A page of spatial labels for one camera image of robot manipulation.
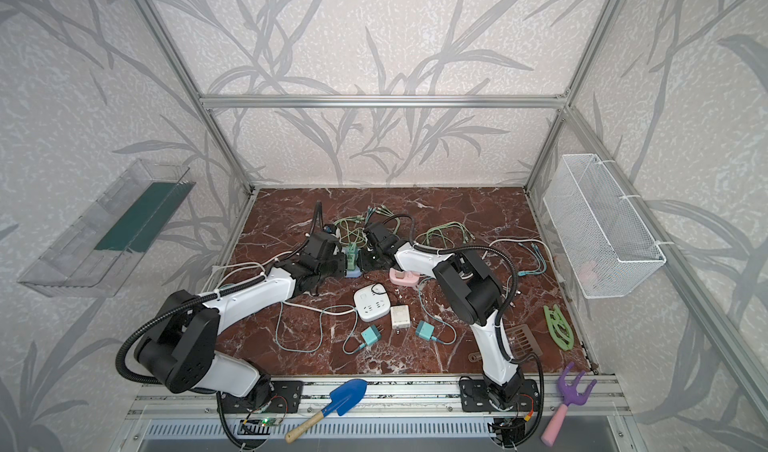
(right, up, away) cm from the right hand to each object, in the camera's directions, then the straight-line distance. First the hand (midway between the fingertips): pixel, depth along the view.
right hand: (361, 253), depth 97 cm
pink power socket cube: (+14, -7, -5) cm, 16 cm away
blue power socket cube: (-1, -6, -3) cm, 7 cm away
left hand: (-3, +2, -6) cm, 7 cm away
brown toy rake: (+46, -22, -16) cm, 54 cm away
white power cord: (+65, +1, +5) cm, 65 cm away
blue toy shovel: (-1, -33, -23) cm, 41 cm away
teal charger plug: (+5, -21, -15) cm, 26 cm away
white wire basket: (+56, +7, -35) cm, 67 cm away
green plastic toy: (+59, -20, -13) cm, 63 cm away
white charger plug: (+13, -16, -12) cm, 24 cm away
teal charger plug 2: (+20, -19, -15) cm, 31 cm away
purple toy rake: (+56, -33, -23) cm, 69 cm away
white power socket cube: (+5, -13, -10) cm, 17 cm away
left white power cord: (-33, -4, 0) cm, 33 cm away
